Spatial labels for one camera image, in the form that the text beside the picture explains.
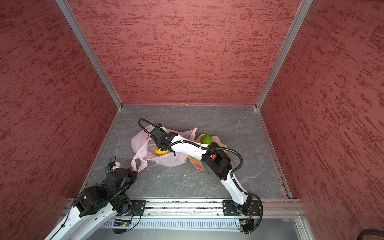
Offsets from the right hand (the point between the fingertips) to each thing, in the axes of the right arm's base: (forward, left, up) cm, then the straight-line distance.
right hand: (170, 141), depth 90 cm
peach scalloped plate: (-13, -17, -3) cm, 21 cm away
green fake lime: (-1, -23, +1) cm, 23 cm away
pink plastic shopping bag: (-6, +13, +8) cm, 17 cm away
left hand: (-21, +14, +1) cm, 25 cm away
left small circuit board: (-40, +24, -11) cm, 48 cm away
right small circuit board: (-42, -38, -10) cm, 57 cm away
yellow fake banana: (-4, +7, -6) cm, 10 cm away
